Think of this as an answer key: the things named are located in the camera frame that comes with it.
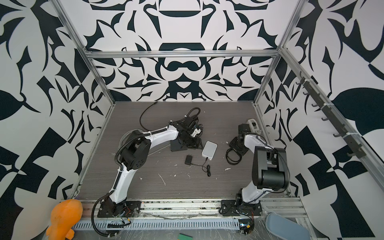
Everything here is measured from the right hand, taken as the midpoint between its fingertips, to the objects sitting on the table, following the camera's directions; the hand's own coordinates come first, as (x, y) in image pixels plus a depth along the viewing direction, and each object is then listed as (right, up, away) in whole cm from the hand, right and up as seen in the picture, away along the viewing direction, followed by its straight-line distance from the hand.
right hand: (234, 146), depth 94 cm
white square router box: (-15, -3, 0) cm, 16 cm away
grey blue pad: (+17, -34, -24) cm, 45 cm away
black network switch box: (-37, 0, +2) cm, 37 cm away
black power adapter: (-28, -7, -5) cm, 30 cm away
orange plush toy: (-82, -25, -28) cm, 90 cm away
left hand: (-20, 0, -2) cm, 20 cm away
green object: (-30, -35, -28) cm, 53 cm away
